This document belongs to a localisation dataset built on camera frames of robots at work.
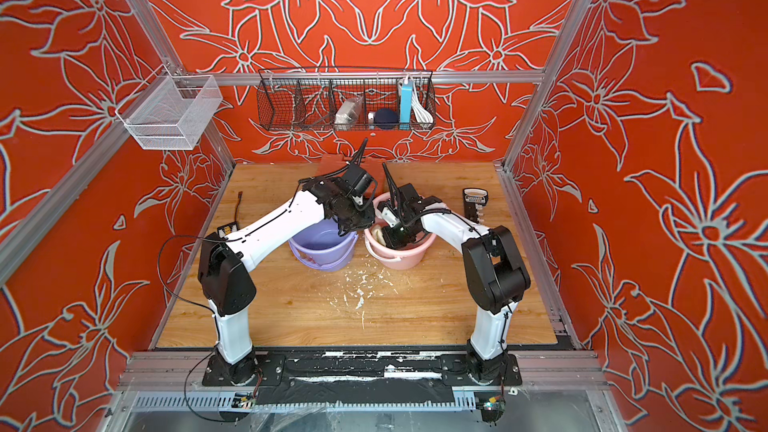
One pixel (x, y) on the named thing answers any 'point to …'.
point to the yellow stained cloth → (377, 232)
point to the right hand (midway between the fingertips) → (376, 246)
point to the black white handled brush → (475, 198)
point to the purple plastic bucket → (320, 247)
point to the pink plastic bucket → (413, 257)
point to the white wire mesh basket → (169, 111)
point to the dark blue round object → (386, 118)
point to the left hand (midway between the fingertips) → (377, 222)
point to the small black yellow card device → (227, 229)
